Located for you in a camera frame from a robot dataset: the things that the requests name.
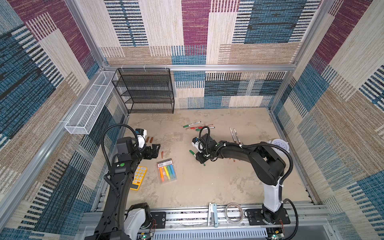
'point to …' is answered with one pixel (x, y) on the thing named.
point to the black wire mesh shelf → (145, 90)
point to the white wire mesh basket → (83, 118)
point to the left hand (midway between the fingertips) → (151, 142)
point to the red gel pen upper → (199, 127)
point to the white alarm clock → (281, 143)
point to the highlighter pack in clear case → (166, 170)
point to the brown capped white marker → (236, 135)
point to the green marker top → (191, 124)
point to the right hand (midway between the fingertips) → (200, 159)
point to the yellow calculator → (140, 174)
